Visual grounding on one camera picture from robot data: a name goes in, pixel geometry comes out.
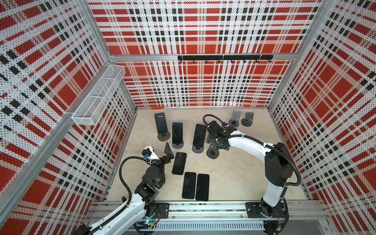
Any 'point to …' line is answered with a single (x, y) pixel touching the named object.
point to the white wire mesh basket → (91, 108)
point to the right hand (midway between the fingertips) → (215, 142)
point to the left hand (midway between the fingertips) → (161, 147)
